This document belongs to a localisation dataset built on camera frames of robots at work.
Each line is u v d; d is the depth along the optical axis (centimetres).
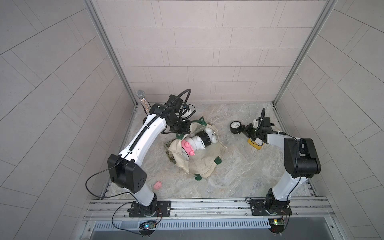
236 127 97
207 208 72
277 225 68
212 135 85
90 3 70
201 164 84
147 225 65
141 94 83
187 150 82
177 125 63
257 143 82
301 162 48
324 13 73
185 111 67
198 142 85
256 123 89
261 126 77
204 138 86
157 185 76
